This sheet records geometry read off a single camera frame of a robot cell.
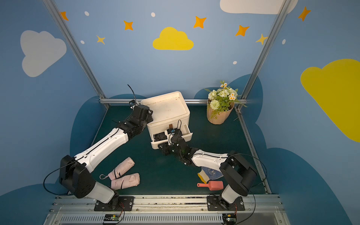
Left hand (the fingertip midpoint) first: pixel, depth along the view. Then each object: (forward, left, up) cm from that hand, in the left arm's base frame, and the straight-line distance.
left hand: (148, 113), depth 83 cm
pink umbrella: (-29, +18, -22) cm, 40 cm away
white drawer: (-6, -23, -13) cm, 27 cm away
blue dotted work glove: (-26, -37, -26) cm, 52 cm away
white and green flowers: (+12, -46, +1) cm, 48 cm away
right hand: (-13, -8, -12) cm, 20 cm away
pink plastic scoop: (-34, -39, -23) cm, 57 cm away
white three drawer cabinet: (+4, -12, -2) cm, 13 cm away
